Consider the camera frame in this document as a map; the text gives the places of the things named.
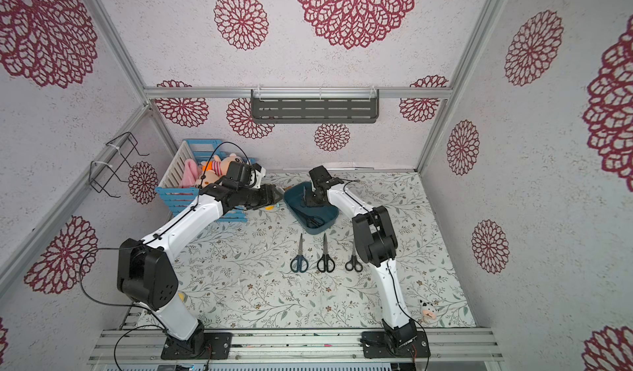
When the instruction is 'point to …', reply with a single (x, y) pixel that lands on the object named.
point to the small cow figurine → (429, 310)
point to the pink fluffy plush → (190, 173)
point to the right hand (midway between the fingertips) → (318, 200)
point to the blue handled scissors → (299, 263)
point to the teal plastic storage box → (293, 197)
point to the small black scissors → (354, 263)
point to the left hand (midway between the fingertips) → (277, 198)
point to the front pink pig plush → (208, 177)
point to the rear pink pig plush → (212, 169)
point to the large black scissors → (312, 221)
